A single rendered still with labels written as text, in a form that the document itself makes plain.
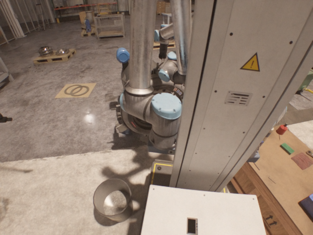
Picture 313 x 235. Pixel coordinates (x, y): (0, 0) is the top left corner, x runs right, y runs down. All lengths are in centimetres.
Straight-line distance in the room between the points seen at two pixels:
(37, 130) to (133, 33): 245
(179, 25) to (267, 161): 138
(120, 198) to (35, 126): 199
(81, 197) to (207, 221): 138
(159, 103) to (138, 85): 14
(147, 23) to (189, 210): 85
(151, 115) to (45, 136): 215
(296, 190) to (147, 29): 160
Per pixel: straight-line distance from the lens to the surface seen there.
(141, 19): 68
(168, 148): 83
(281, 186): 157
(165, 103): 69
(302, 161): 188
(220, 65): 44
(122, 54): 194
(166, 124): 71
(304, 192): 169
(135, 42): 69
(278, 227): 168
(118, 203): 156
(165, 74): 96
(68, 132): 252
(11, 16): 1324
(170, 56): 105
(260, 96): 53
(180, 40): 76
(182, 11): 69
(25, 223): 207
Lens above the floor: 160
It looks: 43 degrees down
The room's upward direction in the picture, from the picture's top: straight up
